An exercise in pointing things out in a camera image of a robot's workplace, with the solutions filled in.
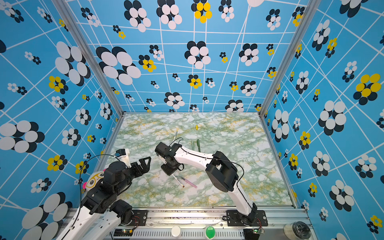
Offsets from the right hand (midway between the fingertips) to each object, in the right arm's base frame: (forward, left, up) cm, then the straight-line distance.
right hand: (170, 170), depth 87 cm
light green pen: (+19, -13, -3) cm, 23 cm away
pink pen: (-6, -11, -2) cm, 13 cm away
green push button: (-30, -22, +7) cm, 38 cm away
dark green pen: (+19, -17, -3) cm, 26 cm away
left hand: (-2, +9, +17) cm, 19 cm away
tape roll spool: (-29, -59, +7) cm, 66 cm away
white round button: (-30, -7, +5) cm, 31 cm away
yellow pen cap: (+34, -16, -1) cm, 38 cm away
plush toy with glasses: (-9, +40, +6) cm, 41 cm away
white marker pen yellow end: (+27, 0, -2) cm, 27 cm away
